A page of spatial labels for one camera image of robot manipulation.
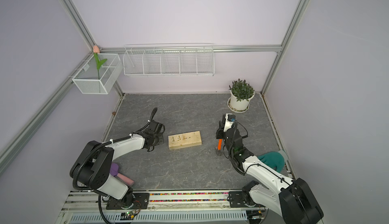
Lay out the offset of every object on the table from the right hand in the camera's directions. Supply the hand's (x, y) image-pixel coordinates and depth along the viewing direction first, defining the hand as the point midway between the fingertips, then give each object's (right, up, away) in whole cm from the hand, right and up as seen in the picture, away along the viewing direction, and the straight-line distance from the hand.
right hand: (221, 121), depth 82 cm
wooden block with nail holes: (-21, -13, +9) cm, 26 cm away
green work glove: (+31, -23, +5) cm, 39 cm away
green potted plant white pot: (+16, +17, +17) cm, 29 cm away
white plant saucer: (+10, +10, +30) cm, 34 cm away
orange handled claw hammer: (-1, -13, 0) cm, 13 cm away
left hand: (-38, -13, +11) cm, 41 cm away
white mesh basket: (-71, +22, -3) cm, 75 cm away
